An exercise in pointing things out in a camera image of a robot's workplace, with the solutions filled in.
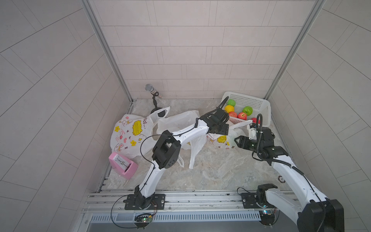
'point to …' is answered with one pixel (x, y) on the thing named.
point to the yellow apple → (229, 108)
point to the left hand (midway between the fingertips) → (225, 129)
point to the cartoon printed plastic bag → (132, 135)
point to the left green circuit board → (143, 219)
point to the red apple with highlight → (243, 115)
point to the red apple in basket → (254, 120)
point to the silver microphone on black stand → (149, 88)
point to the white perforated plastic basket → (258, 105)
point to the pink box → (124, 166)
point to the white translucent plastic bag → (173, 122)
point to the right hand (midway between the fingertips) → (238, 139)
